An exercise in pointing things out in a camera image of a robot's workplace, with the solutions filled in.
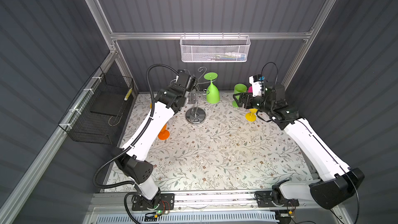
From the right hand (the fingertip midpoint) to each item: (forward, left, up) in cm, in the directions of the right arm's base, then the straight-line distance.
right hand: (241, 96), depth 73 cm
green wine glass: (+10, +13, -10) cm, 19 cm away
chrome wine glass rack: (+12, +24, -31) cm, 41 cm away
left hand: (+2, +29, 0) cm, 29 cm away
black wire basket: (-9, +69, -5) cm, 70 cm away
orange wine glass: (-2, +44, -31) cm, 54 cm away
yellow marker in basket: (+6, +59, -4) cm, 59 cm away
